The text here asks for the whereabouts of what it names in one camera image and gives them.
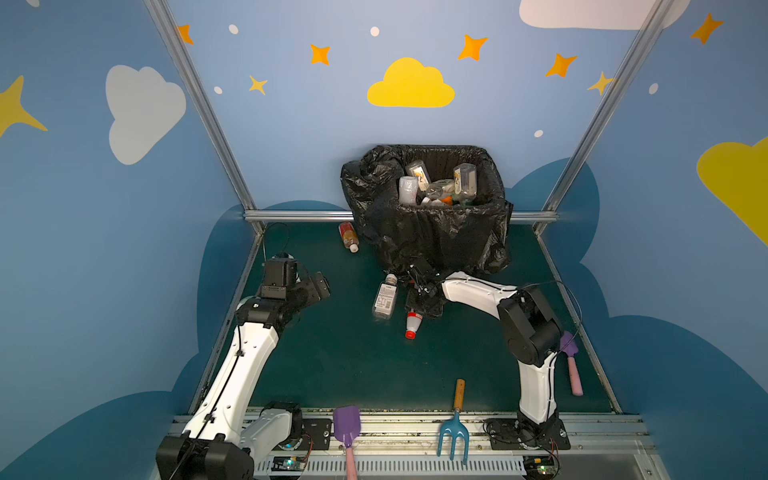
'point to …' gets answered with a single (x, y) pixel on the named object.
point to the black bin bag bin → (467, 239)
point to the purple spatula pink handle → (569, 346)
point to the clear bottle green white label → (465, 181)
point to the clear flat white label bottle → (386, 298)
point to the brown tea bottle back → (349, 236)
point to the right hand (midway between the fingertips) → (411, 307)
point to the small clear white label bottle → (418, 169)
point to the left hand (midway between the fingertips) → (316, 286)
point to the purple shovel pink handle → (347, 426)
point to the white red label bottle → (413, 321)
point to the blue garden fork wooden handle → (455, 426)
